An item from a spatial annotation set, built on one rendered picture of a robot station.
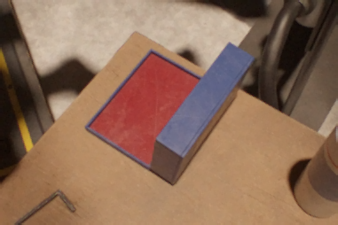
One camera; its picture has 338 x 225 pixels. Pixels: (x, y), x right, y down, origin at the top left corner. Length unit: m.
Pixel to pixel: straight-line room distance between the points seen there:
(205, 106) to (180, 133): 0.04
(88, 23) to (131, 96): 0.72
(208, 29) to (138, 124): 0.73
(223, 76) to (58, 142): 0.25
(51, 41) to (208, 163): 0.82
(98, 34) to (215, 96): 0.84
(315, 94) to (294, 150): 0.62
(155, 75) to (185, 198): 0.19
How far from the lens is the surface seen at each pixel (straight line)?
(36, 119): 0.86
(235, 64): 0.56
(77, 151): 0.65
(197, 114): 0.52
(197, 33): 1.33
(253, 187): 0.62
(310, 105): 1.25
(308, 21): 1.07
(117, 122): 0.65
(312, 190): 0.57
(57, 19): 1.40
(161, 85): 0.68
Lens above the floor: 1.05
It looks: 62 degrees down
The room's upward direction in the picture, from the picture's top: straight up
